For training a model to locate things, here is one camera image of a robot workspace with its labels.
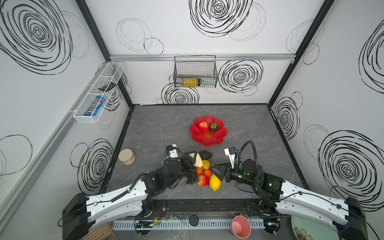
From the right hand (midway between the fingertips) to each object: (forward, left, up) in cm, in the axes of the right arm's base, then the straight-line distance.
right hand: (211, 168), depth 68 cm
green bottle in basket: (+46, +1, +15) cm, 49 cm away
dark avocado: (+13, +2, -14) cm, 19 cm away
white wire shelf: (+55, +61, +16) cm, 83 cm away
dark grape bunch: (-2, +9, +5) cm, 11 cm away
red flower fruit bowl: (+28, -1, -19) cm, 34 cm away
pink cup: (-21, -14, -18) cm, 30 cm away
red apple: (+33, +3, -12) cm, 35 cm away
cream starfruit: (+3, +6, 0) cm, 7 cm away
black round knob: (-19, +8, -9) cm, 23 cm away
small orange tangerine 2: (+2, +1, -11) cm, 12 cm away
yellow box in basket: (+46, +12, +15) cm, 49 cm away
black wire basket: (+61, +8, +12) cm, 63 cm away
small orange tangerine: (+4, +6, -15) cm, 16 cm away
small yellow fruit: (+8, +2, -14) cm, 16 cm away
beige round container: (+11, +48, -13) cm, 51 cm away
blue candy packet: (+24, +57, +17) cm, 64 cm away
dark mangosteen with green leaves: (+33, -4, -13) cm, 36 cm away
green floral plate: (-21, -44, -18) cm, 52 cm away
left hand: (+6, +7, 0) cm, 9 cm away
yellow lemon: (-2, -3, -13) cm, 14 cm away
